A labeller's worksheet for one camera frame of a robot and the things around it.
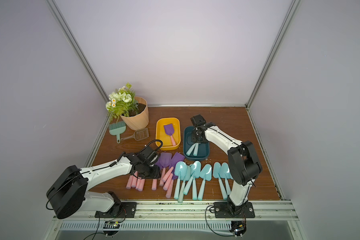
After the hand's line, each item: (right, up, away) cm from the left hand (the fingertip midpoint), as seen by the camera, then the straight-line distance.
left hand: (160, 176), depth 83 cm
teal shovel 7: (+33, +1, +2) cm, 33 cm away
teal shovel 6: (+26, +2, +1) cm, 26 cm away
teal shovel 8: (+37, +1, +1) cm, 37 cm away
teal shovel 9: (+40, 0, +1) cm, 40 cm away
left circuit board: (-23, -21, -11) cm, 33 cm away
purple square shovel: (+2, +6, +7) cm, 10 cm away
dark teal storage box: (+26, +12, +10) cm, 31 cm away
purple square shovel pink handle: (+3, +25, +21) cm, 32 cm away
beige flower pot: (-16, +33, +10) cm, 38 cm away
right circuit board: (+40, -20, -13) cm, 47 cm away
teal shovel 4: (+20, +4, +2) cm, 21 cm away
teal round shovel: (+17, +12, +8) cm, 22 cm away
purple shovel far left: (-16, -2, -3) cm, 17 cm away
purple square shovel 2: (+9, +9, +8) cm, 15 cm away
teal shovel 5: (+19, -5, -6) cm, 21 cm away
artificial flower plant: (-22, +42, 0) cm, 48 cm away
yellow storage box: (+3, +16, +12) cm, 20 cm away
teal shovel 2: (+11, +3, +2) cm, 12 cm away
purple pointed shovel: (-3, -3, -4) cm, 5 cm away
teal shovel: (+21, +13, +9) cm, 27 cm away
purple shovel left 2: (-10, -3, -4) cm, 11 cm away
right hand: (+22, +24, +10) cm, 34 cm away
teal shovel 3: (+16, -1, 0) cm, 16 cm away
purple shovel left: (-14, -2, -3) cm, 14 cm away
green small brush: (-36, +25, +24) cm, 50 cm away
